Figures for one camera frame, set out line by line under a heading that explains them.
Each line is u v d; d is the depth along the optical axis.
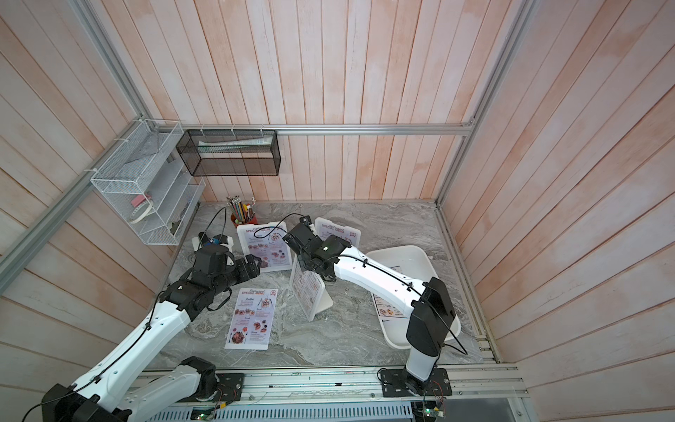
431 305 0.42
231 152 0.88
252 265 0.72
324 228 0.87
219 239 0.69
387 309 0.83
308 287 0.80
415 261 0.98
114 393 0.41
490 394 0.73
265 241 0.90
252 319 0.86
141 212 0.81
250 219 0.98
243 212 1.01
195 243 1.01
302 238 0.58
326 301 0.89
